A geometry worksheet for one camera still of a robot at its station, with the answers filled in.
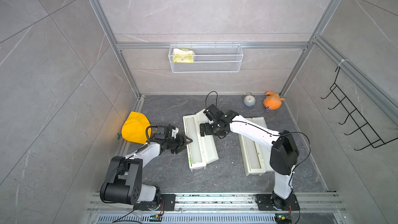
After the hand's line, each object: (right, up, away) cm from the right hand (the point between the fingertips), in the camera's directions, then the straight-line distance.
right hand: (207, 132), depth 86 cm
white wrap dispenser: (0, -5, -2) cm, 6 cm away
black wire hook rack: (+64, +7, -24) cm, 68 cm away
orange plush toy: (+46, +19, +20) cm, 54 cm away
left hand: (-10, -5, +1) cm, 11 cm away
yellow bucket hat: (-49, 0, +15) cm, 51 cm away
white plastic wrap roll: (-8, -8, 0) cm, 11 cm away
